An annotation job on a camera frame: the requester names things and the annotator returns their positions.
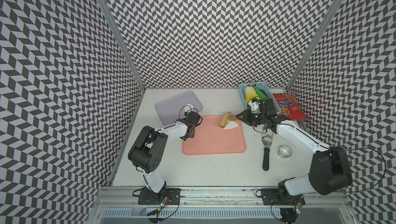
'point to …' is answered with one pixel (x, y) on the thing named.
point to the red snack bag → (289, 105)
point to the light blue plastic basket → (264, 88)
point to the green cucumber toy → (260, 92)
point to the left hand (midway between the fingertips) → (183, 133)
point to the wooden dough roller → (226, 118)
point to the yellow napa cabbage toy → (250, 93)
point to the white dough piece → (230, 124)
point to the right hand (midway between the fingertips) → (238, 119)
